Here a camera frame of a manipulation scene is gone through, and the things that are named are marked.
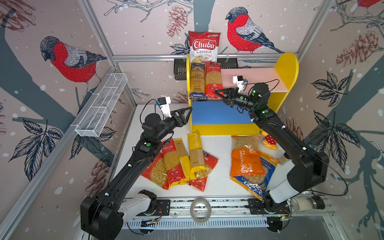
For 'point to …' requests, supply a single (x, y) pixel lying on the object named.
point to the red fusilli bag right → (201, 174)
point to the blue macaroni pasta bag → (258, 184)
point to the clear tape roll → (200, 199)
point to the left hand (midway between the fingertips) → (188, 109)
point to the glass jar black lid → (307, 203)
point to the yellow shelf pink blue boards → (214, 117)
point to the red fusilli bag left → (156, 171)
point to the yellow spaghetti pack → (196, 151)
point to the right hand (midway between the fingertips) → (211, 96)
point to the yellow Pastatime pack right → (194, 140)
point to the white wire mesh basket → (95, 116)
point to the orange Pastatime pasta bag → (246, 159)
